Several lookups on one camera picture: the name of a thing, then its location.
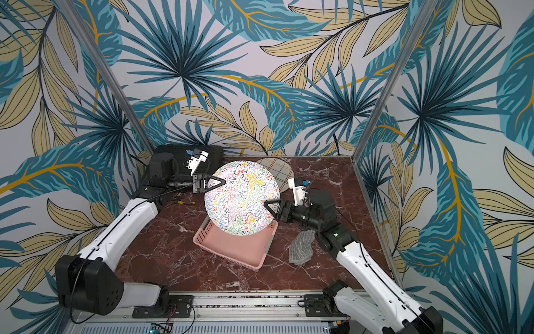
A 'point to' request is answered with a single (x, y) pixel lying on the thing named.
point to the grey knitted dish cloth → (301, 250)
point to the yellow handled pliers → (187, 203)
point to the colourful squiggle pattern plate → (238, 207)
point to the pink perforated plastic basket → (247, 250)
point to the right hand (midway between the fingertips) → (268, 204)
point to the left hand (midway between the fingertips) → (223, 185)
